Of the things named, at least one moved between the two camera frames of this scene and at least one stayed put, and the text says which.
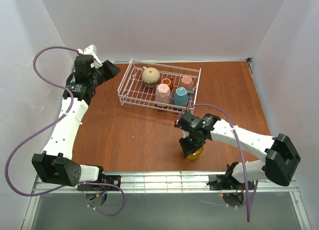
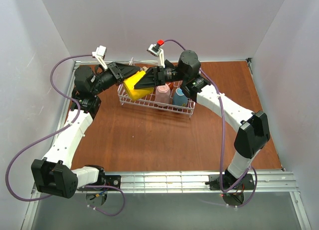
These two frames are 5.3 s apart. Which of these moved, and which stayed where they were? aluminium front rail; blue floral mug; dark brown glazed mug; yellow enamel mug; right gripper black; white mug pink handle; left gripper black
Moved: right gripper black; yellow enamel mug; left gripper black
Stayed: white mug pink handle; dark brown glazed mug; blue floral mug; aluminium front rail
